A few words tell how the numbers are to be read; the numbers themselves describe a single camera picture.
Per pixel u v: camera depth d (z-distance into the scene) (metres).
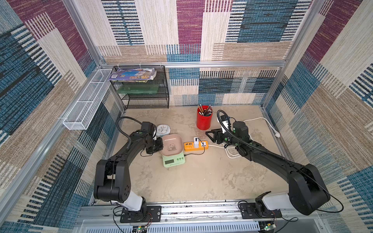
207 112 0.96
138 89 1.08
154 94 1.15
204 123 1.05
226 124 0.74
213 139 0.76
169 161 0.87
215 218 0.73
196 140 0.91
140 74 0.83
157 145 0.79
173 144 0.92
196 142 0.92
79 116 0.70
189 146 0.95
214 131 0.74
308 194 0.42
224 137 0.73
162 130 1.04
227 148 0.76
